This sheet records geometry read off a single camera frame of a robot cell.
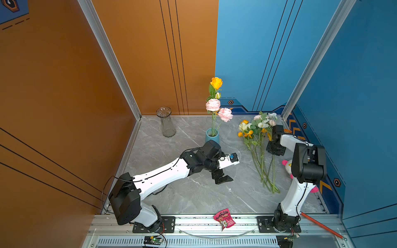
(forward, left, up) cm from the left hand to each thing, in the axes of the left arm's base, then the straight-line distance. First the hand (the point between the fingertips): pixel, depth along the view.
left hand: (229, 167), depth 74 cm
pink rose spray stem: (-5, -26, -15) cm, 30 cm away
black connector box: (-27, -25, -19) cm, 42 cm away
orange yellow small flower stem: (+31, -17, -11) cm, 37 cm away
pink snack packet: (-19, +2, -16) cm, 25 cm away
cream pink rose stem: (+38, -16, -13) cm, 43 cm away
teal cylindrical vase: (+19, +8, +2) cm, 21 cm away
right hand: (+20, -32, -17) cm, 42 cm away
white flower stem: (+45, -36, -8) cm, 58 cm away
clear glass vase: (+39, +39, -17) cm, 58 cm away
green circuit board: (-28, +34, -18) cm, 48 cm away
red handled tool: (-19, -41, -16) cm, 47 cm away
